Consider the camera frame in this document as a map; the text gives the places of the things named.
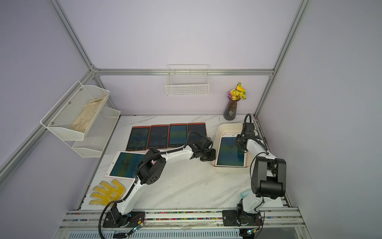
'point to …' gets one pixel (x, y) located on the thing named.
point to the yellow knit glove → (106, 196)
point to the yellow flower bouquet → (238, 93)
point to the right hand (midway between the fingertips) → (241, 144)
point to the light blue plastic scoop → (244, 193)
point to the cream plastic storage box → (225, 128)
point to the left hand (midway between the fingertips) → (216, 158)
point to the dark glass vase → (230, 111)
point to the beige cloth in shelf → (82, 122)
